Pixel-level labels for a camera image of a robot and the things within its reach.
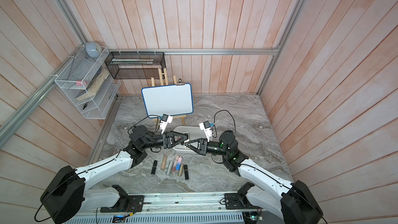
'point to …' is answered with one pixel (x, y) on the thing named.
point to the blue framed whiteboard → (172, 100)
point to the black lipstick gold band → (186, 172)
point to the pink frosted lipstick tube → (174, 163)
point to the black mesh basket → (135, 65)
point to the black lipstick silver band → (154, 167)
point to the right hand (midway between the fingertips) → (186, 145)
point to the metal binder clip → (180, 83)
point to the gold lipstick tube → (181, 169)
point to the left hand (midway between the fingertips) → (185, 140)
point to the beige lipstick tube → (164, 162)
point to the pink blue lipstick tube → (179, 163)
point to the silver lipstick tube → (170, 167)
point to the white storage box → (193, 132)
